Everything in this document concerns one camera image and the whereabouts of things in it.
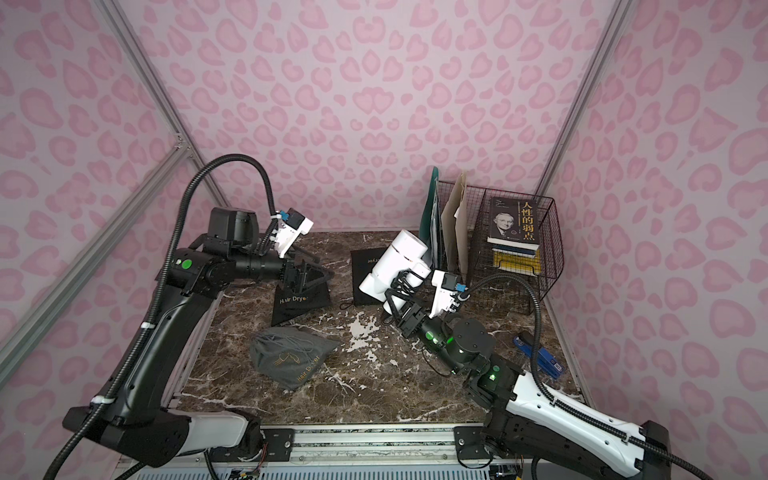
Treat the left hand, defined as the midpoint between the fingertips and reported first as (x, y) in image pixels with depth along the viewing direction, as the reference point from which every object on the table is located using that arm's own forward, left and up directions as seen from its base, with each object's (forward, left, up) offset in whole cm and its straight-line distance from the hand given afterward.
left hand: (325, 267), depth 64 cm
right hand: (-7, -13, -2) cm, 15 cm away
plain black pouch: (+7, +17, -29) cm, 35 cm away
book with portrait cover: (+27, -51, -14) cm, 60 cm away
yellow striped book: (+16, -54, -20) cm, 60 cm away
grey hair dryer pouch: (-8, +15, -30) cm, 34 cm away
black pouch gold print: (+30, -3, -37) cm, 48 cm away
